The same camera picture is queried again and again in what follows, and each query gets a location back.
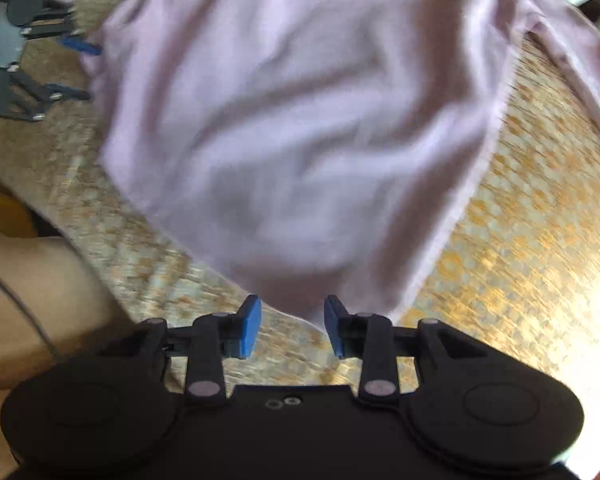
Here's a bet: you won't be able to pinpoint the lilac t-shirt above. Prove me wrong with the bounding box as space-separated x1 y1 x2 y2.
82 0 600 325

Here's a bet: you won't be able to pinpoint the person's leg beige trousers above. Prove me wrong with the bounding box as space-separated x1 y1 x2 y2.
0 235 131 479

